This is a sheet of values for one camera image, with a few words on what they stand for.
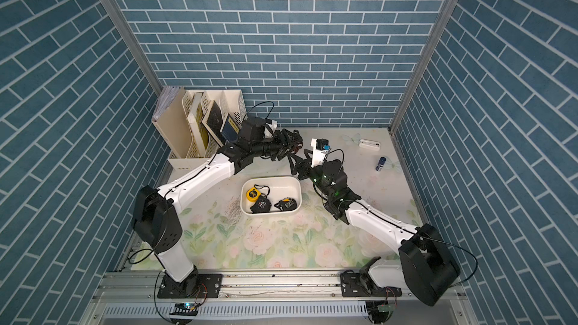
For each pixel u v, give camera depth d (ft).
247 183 3.06
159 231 1.48
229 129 3.41
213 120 3.28
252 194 3.07
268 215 2.92
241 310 2.53
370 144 3.67
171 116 2.90
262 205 2.91
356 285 2.40
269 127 2.15
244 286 2.47
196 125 2.94
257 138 2.13
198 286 2.30
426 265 1.36
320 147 2.16
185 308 2.37
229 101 3.45
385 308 2.31
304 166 2.23
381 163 3.27
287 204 2.92
